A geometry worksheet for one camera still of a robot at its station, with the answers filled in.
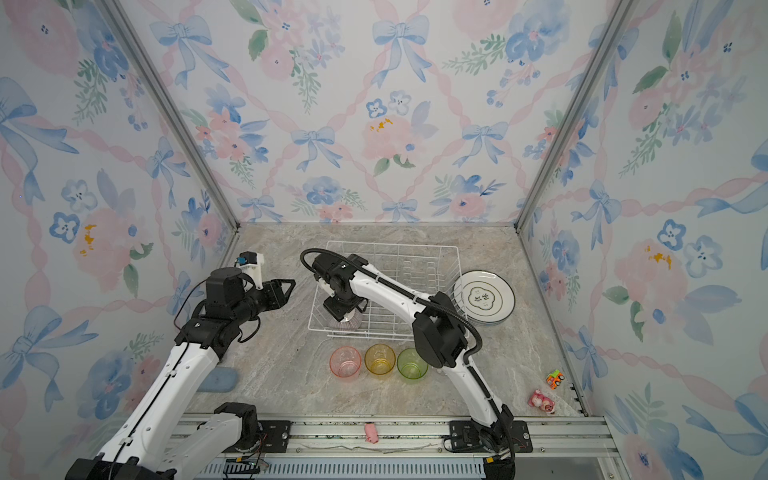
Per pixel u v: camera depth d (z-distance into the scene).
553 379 0.82
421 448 0.73
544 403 0.76
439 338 0.54
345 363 0.86
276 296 0.68
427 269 1.07
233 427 0.62
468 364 0.58
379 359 0.85
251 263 0.68
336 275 0.65
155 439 0.41
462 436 0.74
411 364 0.85
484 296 0.97
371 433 0.73
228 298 0.57
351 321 0.88
